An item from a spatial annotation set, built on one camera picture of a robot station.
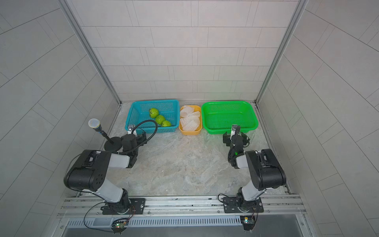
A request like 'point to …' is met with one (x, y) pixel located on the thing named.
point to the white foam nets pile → (190, 120)
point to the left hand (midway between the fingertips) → (138, 130)
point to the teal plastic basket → (166, 113)
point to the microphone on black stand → (112, 143)
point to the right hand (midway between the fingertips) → (234, 130)
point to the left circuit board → (119, 225)
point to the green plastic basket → (217, 117)
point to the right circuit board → (248, 222)
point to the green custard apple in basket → (153, 112)
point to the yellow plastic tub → (198, 132)
